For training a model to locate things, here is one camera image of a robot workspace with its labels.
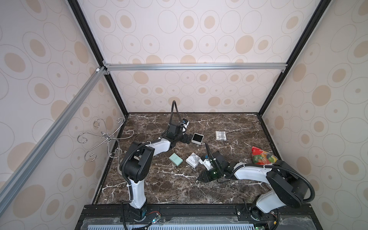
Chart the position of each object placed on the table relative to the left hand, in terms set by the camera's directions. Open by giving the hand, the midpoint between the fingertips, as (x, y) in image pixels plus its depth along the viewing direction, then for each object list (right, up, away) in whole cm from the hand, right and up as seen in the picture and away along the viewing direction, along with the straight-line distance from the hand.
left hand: (191, 131), depth 96 cm
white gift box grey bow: (+1, -18, -6) cm, 19 cm away
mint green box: (-10, -18, -4) cm, 21 cm away
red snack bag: (+43, -16, -5) cm, 46 cm away
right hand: (+7, -27, -10) cm, 30 cm away
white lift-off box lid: (+21, -3, +7) cm, 23 cm away
